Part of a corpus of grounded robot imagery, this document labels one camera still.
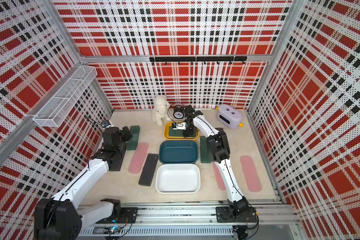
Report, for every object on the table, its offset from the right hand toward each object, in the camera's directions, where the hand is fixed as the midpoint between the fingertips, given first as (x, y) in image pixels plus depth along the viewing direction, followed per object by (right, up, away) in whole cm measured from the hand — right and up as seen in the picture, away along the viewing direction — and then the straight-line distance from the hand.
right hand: (188, 128), depth 105 cm
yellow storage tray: (-16, -3, -3) cm, 16 cm away
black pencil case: (-24, -26, -17) cm, 39 cm away
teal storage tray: (-7, -16, -8) cm, 19 cm away
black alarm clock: (-8, +11, +6) cm, 15 cm away
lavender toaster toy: (+29, +8, 0) cm, 30 cm away
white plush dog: (-18, +15, -7) cm, 24 cm away
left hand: (-36, -1, -22) cm, 42 cm away
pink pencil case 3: (+37, -27, -18) cm, 50 cm away
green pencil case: (+10, -18, -16) cm, 26 cm away
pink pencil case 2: (+15, -25, -36) cm, 46 cm away
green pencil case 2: (-8, -3, -6) cm, 10 cm away
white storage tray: (-6, -29, -20) cm, 36 cm away
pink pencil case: (-32, -19, -11) cm, 39 cm away
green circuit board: (-36, -47, -36) cm, 69 cm away
